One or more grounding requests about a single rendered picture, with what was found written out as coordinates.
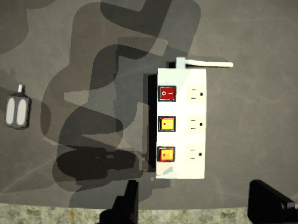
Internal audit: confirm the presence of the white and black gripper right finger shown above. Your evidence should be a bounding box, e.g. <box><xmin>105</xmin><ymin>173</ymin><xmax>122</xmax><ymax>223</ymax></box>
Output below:
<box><xmin>247</xmin><ymin>180</ymin><xmax>298</xmax><ymax>224</ymax></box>

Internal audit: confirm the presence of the white power strip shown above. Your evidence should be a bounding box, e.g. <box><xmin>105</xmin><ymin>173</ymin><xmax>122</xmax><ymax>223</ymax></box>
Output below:
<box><xmin>156</xmin><ymin>57</ymin><xmax>233</xmax><ymax>178</ymax></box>

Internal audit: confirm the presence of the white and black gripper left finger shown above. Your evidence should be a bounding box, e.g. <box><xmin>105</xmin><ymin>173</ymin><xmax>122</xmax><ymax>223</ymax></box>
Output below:
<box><xmin>96</xmin><ymin>180</ymin><xmax>139</xmax><ymax>224</ymax></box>

